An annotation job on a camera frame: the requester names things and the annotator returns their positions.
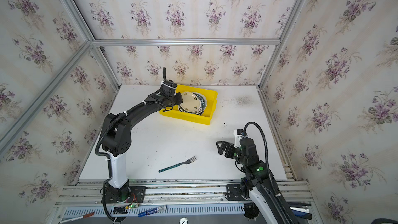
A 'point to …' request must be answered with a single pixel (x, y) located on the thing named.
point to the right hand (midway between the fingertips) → (221, 146)
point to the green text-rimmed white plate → (203, 105)
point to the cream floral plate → (191, 102)
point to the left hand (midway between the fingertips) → (181, 96)
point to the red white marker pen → (76, 218)
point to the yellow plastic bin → (211, 97)
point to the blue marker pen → (152, 211)
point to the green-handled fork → (189, 160)
